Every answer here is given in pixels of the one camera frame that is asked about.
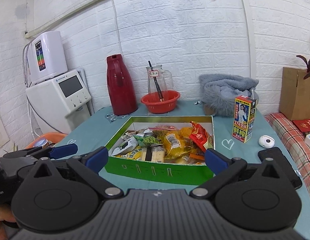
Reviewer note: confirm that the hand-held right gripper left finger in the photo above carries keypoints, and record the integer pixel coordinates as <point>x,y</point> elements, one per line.
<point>96,160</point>

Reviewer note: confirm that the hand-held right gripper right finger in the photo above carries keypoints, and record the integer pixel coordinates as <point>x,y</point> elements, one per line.
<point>216,160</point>

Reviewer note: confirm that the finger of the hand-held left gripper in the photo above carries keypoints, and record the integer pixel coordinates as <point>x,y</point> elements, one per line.
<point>65,151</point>

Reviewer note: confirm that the pile of mixed snacks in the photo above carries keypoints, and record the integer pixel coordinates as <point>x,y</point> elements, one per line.
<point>199,136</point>

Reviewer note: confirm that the green cardboard box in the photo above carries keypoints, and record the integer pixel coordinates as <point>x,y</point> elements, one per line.
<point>157,172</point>

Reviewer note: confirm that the person's left hand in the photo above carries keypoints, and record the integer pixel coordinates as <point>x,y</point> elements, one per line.
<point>2,212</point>

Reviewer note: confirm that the orange basin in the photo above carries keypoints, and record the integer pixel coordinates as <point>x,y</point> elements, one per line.
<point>57,137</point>

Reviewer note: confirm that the blue rimmed bowl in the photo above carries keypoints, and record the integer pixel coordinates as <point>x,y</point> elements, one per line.
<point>42,143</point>

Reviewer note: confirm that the teal printed tablecloth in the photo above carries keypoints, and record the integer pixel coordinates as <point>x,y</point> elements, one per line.
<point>244,170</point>

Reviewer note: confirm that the yellow juice carton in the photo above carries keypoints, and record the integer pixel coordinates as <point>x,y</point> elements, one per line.
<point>241,120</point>

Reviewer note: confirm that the white water dispenser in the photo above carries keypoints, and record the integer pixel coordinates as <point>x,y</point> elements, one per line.
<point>50,105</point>

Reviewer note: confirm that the white round device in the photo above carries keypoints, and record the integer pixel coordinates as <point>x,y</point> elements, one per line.
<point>266,141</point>

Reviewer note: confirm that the black smartphone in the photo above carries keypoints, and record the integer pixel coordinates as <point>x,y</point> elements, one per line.
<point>279,162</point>

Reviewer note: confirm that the grey fluffy blanket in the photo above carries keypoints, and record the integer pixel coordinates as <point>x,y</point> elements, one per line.
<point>219,92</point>

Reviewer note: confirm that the red plastic basket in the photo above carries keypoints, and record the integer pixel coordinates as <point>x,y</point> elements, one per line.
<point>170,105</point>

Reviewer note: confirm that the plaid cloth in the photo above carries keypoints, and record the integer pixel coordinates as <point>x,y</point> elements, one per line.
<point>287,135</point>

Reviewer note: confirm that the white drinking straw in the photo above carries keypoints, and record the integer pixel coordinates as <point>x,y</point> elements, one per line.
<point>251,93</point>

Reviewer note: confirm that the red thermos jug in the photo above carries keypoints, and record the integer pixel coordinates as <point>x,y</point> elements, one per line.
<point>121,87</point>

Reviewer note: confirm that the glass pitcher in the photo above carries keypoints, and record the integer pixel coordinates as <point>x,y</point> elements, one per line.
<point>166,80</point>

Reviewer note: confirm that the red booklet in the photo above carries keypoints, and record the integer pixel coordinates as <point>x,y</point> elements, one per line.
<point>304,125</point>

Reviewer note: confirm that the white water purifier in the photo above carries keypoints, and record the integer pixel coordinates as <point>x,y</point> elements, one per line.
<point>53,55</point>

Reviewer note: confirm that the black stick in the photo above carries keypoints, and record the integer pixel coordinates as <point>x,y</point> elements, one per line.
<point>156,82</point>

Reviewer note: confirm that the brown paper bag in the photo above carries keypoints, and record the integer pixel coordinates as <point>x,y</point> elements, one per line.
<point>294,95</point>

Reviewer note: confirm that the dark red plant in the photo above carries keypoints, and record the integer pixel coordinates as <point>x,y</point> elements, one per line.
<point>308,65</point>

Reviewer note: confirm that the white wall pipe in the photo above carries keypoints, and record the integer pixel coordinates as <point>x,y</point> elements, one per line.
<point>57,20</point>

